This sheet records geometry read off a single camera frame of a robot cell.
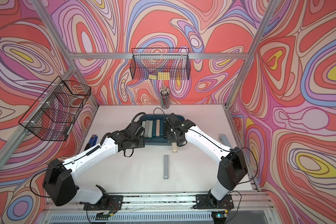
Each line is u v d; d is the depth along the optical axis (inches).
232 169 16.8
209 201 26.3
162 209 28.8
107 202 27.3
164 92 41.2
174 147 30.9
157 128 39.9
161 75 32.4
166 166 33.2
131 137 24.5
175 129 23.3
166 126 41.1
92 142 37.3
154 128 39.1
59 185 15.9
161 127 39.8
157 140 38.7
